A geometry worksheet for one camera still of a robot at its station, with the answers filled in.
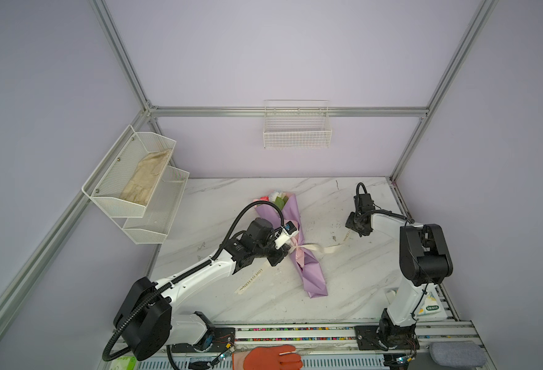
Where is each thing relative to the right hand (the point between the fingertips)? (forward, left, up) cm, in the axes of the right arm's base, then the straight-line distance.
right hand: (353, 222), depth 101 cm
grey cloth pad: (-49, -23, 0) cm, 54 cm away
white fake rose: (+9, +33, +6) cm, 34 cm away
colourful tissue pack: (-36, -18, +3) cm, 40 cm away
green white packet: (-53, +78, +2) cm, 94 cm away
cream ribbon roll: (-15, +26, +3) cm, 30 cm away
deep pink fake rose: (+9, +40, +5) cm, 41 cm away
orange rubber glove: (-50, +35, -1) cm, 61 cm away
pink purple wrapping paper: (-21, +22, +2) cm, 30 cm away
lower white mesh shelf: (-9, +81, +13) cm, 82 cm away
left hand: (-19, +30, +12) cm, 38 cm away
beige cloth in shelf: (-2, +81, +29) cm, 86 cm away
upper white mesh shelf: (-5, +85, +31) cm, 91 cm away
